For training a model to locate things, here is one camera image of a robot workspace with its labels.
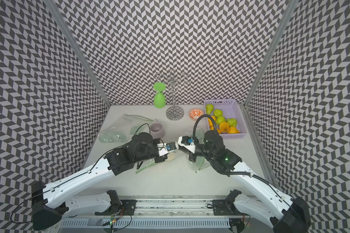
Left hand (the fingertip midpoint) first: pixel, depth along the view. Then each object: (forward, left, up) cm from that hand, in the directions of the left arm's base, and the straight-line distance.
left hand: (171, 146), depth 69 cm
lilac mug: (+25, +13, -22) cm, 35 cm away
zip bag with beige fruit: (-7, +11, -4) cm, 14 cm away
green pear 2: (+38, -32, -18) cm, 52 cm away
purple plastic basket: (+45, -44, -23) cm, 68 cm away
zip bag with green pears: (+28, +38, -24) cm, 54 cm away
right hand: (-1, -3, 0) cm, 3 cm away
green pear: (+42, -26, -19) cm, 53 cm away
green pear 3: (+30, -32, -17) cm, 47 cm away
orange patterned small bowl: (+40, -15, -22) cm, 48 cm away
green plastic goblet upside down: (+33, +9, 0) cm, 35 cm away
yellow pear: (+23, -33, -16) cm, 44 cm away
